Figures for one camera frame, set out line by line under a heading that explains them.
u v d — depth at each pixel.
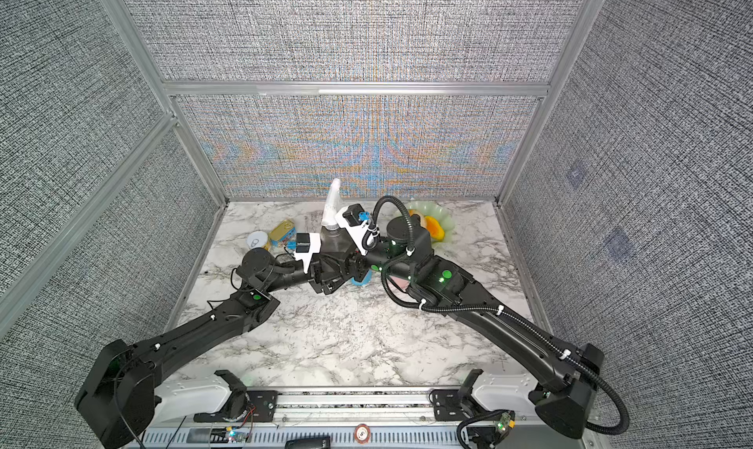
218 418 0.72
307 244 0.55
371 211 0.50
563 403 0.37
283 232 1.05
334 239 0.57
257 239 1.00
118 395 0.39
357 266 0.52
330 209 0.51
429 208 1.11
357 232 0.52
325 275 0.60
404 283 0.55
